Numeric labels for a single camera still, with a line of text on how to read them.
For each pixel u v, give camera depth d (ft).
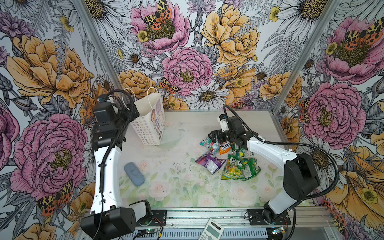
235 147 2.35
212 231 2.31
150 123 2.86
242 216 2.48
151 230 2.34
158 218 2.40
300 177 1.48
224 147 3.01
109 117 1.61
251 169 2.78
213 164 2.86
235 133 2.25
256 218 2.42
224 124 2.58
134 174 2.84
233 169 2.80
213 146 3.08
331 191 1.45
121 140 1.51
